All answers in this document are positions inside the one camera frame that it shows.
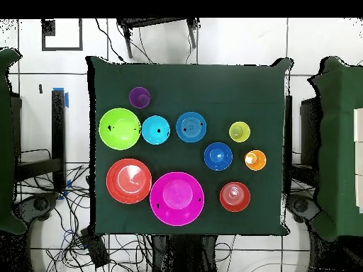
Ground medium blue flat-bottomed bowl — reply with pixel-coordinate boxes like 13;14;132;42
175;110;208;143

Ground cyan plastic bowl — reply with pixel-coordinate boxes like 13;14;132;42
141;115;172;146

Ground dark blue plastic bowl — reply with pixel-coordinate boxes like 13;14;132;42
203;142;234;171

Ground large pink plastic bowl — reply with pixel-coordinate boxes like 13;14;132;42
149;171;206;227

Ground yellow plastic cup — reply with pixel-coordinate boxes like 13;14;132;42
228;120;251;143

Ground large orange plastic bowl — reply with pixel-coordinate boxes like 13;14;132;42
106;157;153;205

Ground dark green table cloth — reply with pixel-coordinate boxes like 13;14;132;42
85;55;294;237

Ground lime green plastic bowl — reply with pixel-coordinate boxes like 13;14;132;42
98;107;142;151

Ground purple plastic cup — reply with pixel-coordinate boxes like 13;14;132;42
128;86;152;109

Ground small red-orange plastic bowl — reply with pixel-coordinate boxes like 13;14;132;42
218;181;252;213

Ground orange plastic cup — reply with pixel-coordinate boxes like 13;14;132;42
244;149;267;171

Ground black power box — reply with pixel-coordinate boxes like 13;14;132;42
79;227;111;269

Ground black wheeled stand base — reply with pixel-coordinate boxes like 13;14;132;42
12;192;60;225
286;193;321;224

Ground green cloth covered table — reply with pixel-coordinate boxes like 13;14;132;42
0;47;28;236
307;55;363;242

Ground white boxes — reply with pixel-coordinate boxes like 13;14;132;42
352;107;363;214

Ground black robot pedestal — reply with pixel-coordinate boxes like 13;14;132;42
150;234;218;272

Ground black floor cable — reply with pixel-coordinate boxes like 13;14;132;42
95;18;126;62

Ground black metal chair frame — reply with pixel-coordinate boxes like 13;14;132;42
116;18;200;60

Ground grey square floor frame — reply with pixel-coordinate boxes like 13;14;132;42
41;18;84;52

